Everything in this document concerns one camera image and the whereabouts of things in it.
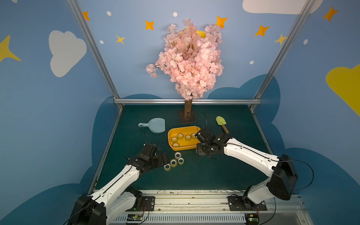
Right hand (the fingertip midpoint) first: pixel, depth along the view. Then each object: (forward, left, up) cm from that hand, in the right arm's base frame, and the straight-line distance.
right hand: (202, 149), depth 83 cm
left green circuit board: (-35, +35, -12) cm, 51 cm away
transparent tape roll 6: (0, +15, -11) cm, 19 cm away
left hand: (-5, +23, -5) cm, 24 cm away
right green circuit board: (-32, -27, -14) cm, 44 cm away
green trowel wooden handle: (+32, -18, -12) cm, 38 cm away
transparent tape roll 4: (-8, +21, -10) cm, 25 cm away
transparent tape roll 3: (+7, +17, -10) cm, 21 cm away
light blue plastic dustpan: (+26, +34, -12) cm, 44 cm away
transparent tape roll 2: (+15, +15, -11) cm, 24 cm away
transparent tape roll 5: (-3, +13, -11) cm, 17 cm away
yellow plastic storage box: (+14, +12, -11) cm, 22 cm away
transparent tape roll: (+12, +18, -10) cm, 24 cm away
